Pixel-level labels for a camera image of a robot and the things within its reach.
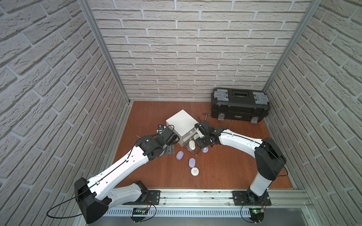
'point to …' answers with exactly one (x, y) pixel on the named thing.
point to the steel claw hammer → (206, 114)
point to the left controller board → (140, 211)
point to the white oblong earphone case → (192, 144)
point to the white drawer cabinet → (183, 125)
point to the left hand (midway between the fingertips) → (167, 144)
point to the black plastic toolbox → (239, 104)
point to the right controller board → (257, 214)
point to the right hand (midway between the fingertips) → (202, 141)
